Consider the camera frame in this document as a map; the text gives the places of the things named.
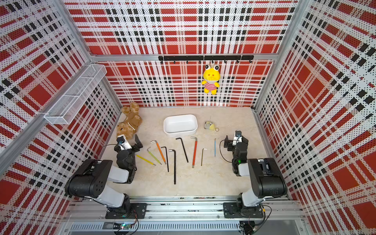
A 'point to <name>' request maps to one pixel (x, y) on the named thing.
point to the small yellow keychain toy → (209, 125)
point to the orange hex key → (159, 150)
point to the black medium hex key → (183, 148)
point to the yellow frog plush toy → (211, 75)
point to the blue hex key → (215, 147)
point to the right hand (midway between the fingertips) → (236, 135)
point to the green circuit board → (125, 226)
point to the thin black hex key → (164, 147)
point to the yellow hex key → (146, 160)
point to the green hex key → (148, 151)
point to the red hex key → (195, 151)
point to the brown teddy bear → (129, 127)
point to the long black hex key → (171, 150)
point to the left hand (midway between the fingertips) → (132, 136)
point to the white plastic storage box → (182, 126)
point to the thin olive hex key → (202, 155)
